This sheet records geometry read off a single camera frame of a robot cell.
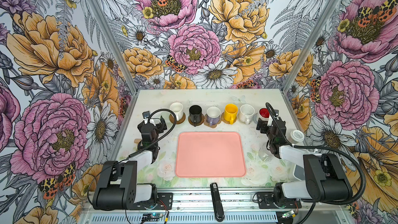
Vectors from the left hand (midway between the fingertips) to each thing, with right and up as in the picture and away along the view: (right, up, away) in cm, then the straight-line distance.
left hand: (154, 122), depth 90 cm
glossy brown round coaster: (+27, -1, +12) cm, 29 cm away
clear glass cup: (+61, -16, -6) cm, 63 cm away
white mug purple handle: (+34, +3, +14) cm, 37 cm away
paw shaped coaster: (+30, -2, +12) cm, 32 cm away
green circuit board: (+8, -40, -19) cm, 45 cm away
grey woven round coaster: (+59, +2, +4) cm, 59 cm away
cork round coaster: (+41, 0, +14) cm, 43 cm away
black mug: (+23, +4, +9) cm, 25 cm away
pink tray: (+32, -19, 0) cm, 37 cm away
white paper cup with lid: (+81, -8, -1) cm, 81 cm away
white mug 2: (+56, +4, +14) cm, 58 cm away
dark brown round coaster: (+8, 0, +12) cm, 14 cm away
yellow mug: (+45, +5, +7) cm, 46 cm away
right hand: (+65, -1, +2) cm, 65 cm away
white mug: (+12, +7, +12) cm, 18 cm away
